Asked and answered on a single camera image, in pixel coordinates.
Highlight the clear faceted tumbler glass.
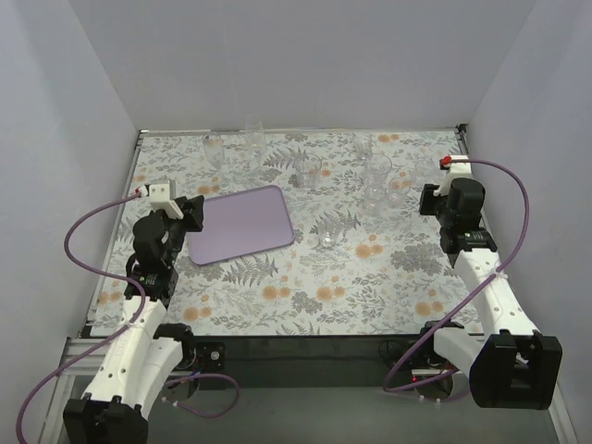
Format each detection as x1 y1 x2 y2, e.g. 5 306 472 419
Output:
294 153 322 190

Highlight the clear stemmed goblet glass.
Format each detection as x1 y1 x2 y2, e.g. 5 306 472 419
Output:
387 178 413 208

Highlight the purple rectangular tray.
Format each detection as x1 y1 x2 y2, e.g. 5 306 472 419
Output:
187 185 295 265

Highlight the tall clear flute glass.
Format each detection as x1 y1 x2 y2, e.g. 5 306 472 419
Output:
245 114 266 171

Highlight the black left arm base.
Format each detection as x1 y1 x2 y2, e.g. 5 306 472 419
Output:
189 341 226 373

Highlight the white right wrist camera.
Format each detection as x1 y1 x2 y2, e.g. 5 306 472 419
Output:
435 155 473 196

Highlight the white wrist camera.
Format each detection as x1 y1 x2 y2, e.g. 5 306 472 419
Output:
435 155 473 196
148 179 183 219

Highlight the clear right wine glass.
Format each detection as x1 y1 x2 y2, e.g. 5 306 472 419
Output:
413 159 440 191

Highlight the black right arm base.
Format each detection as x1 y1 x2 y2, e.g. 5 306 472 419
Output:
379 339 452 371

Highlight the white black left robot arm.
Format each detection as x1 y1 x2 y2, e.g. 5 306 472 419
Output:
63 196 204 443

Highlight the floral patterned table mat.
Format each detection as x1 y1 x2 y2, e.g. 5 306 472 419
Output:
91 130 487 337

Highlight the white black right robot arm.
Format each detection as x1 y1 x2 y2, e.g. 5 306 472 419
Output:
420 178 562 410

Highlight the clear back tumbler glass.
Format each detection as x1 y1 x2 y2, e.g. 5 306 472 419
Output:
353 133 374 160

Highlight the tall clear drinking glass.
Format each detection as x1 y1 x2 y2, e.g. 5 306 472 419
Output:
363 153 392 215

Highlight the clear stemmed wine glass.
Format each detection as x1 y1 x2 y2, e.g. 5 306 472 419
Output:
202 131 228 191

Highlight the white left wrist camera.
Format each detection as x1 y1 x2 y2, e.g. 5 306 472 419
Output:
148 179 183 219

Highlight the aluminium table frame rail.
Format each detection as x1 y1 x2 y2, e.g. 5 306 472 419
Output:
37 129 149 443

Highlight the small clear shot glass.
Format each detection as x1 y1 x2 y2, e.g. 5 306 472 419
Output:
317 217 338 249

